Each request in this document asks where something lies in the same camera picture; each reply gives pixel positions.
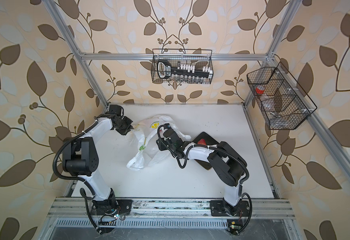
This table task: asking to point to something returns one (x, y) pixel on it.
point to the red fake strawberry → (202, 141)
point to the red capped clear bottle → (260, 90)
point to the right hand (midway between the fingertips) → (159, 141)
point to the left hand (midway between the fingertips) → (135, 124)
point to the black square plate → (209, 141)
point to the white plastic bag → (144, 134)
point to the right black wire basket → (283, 102)
